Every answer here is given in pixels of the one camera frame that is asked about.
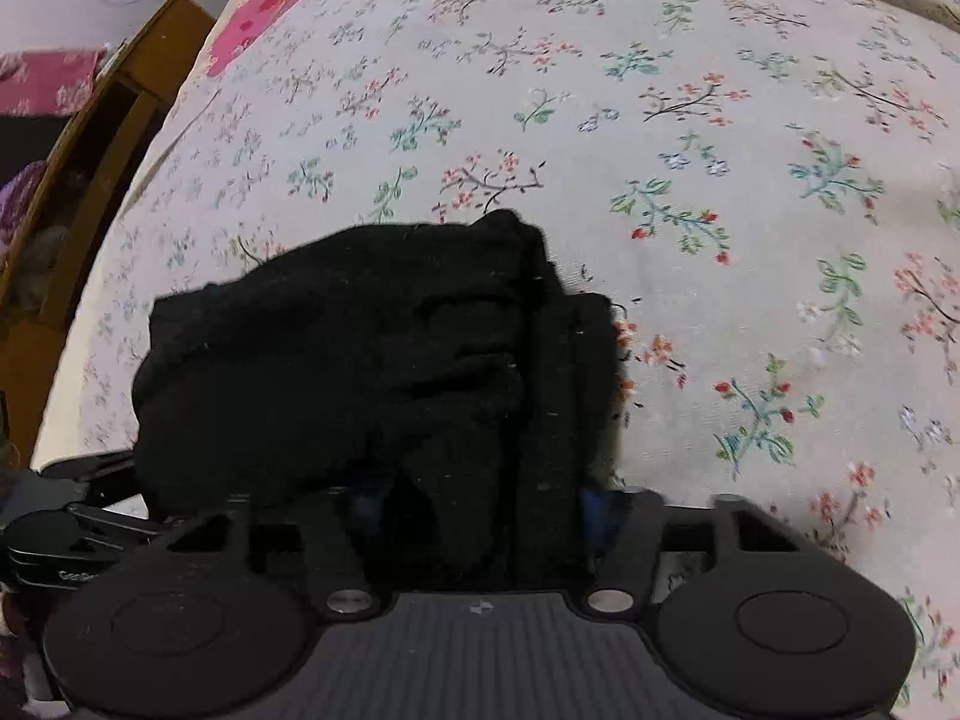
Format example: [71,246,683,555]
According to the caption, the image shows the black pants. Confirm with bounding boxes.
[130,206,630,593]

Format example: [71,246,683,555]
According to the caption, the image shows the floral bed sheet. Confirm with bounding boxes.
[32,0,958,718]

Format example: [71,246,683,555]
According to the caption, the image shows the pink patterned cloth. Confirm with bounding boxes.
[0,49,104,117]

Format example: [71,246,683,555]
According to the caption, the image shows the wooden bed frame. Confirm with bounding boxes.
[2,0,213,468]

